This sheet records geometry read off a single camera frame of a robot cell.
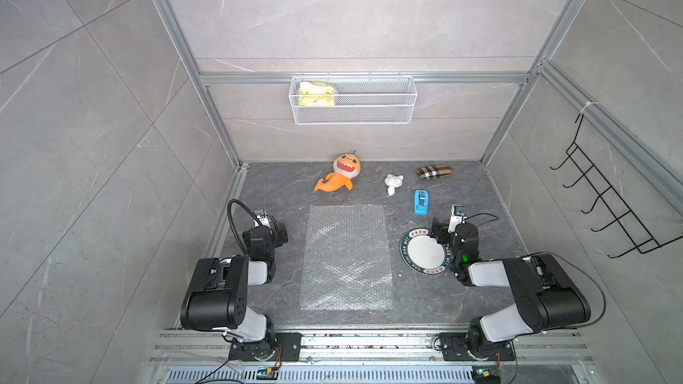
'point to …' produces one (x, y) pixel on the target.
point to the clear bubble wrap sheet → (347, 265)
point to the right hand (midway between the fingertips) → (449, 219)
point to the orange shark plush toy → (345, 166)
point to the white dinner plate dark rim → (422, 253)
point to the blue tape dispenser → (421, 202)
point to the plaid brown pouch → (434, 171)
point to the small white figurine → (393, 182)
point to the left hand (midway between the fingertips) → (267, 222)
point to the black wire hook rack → (641, 240)
